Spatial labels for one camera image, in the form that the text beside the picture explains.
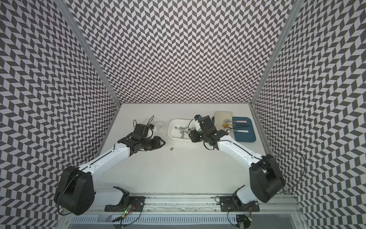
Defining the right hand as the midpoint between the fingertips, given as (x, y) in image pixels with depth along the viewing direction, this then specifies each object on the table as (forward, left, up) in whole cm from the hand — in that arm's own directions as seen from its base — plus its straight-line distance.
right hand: (192, 136), depth 84 cm
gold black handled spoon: (+17, -25, -12) cm, 33 cm away
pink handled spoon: (+20, -27, -11) cm, 36 cm away
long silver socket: (+15, +7, -11) cm, 20 cm away
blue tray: (+7, -41, -12) cm, 43 cm away
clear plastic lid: (+12, +22, -7) cm, 26 cm away
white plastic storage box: (+14, +9, -12) cm, 21 cm away
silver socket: (+8, +7, -12) cm, 16 cm away
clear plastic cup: (+5, +25, +9) cm, 27 cm away
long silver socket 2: (+11, +7, -13) cm, 18 cm away
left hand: (-4, +18, -3) cm, 18 cm away
